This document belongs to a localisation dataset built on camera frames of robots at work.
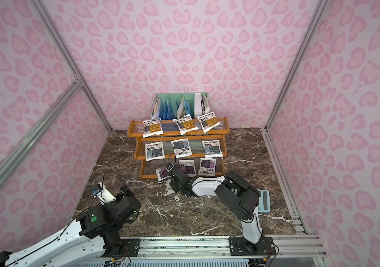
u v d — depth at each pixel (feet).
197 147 2.93
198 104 3.23
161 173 3.04
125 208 1.80
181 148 2.90
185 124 2.63
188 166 3.13
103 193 2.03
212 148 2.90
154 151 2.89
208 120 2.67
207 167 3.16
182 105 3.24
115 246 2.11
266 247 2.36
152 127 2.60
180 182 2.32
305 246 2.45
